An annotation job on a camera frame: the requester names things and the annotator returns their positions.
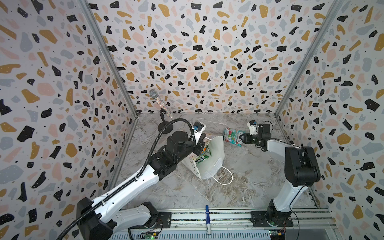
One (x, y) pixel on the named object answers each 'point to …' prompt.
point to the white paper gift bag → (211, 166)
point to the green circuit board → (152, 235)
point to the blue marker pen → (208, 222)
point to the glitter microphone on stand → (159, 103)
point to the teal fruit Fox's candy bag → (233, 136)
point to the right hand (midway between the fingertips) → (241, 132)
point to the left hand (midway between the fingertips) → (205, 132)
